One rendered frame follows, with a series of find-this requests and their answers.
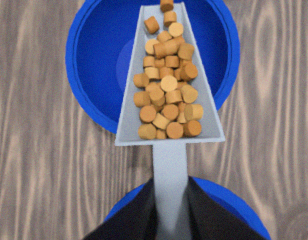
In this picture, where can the light blue plastic scoop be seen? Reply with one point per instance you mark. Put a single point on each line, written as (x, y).
(169, 155)

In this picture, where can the blue bowl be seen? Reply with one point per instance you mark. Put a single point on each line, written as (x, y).
(100, 43)
(218, 193)

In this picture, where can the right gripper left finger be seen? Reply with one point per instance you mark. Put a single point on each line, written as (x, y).
(134, 221)

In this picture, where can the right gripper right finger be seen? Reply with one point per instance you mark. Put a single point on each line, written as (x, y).
(211, 221)

